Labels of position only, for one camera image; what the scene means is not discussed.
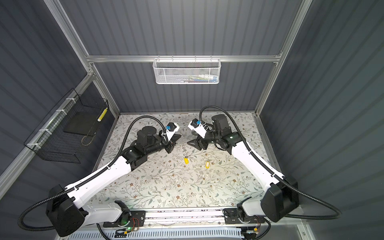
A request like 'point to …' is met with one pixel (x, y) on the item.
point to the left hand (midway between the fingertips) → (180, 134)
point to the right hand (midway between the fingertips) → (193, 138)
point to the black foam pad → (84, 123)
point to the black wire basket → (51, 142)
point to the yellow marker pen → (99, 119)
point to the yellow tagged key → (186, 160)
